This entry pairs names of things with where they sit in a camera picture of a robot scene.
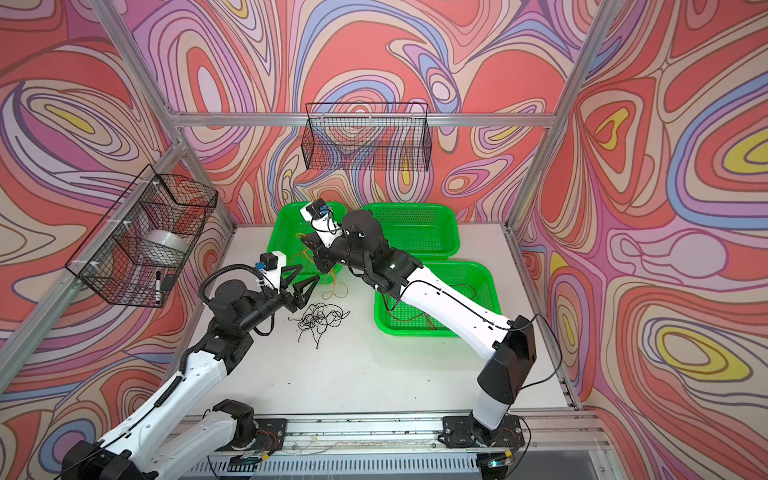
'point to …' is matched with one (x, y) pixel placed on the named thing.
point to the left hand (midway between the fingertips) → (312, 272)
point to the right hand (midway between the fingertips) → (308, 245)
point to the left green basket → (286, 225)
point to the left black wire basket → (138, 249)
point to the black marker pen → (158, 294)
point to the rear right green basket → (426, 231)
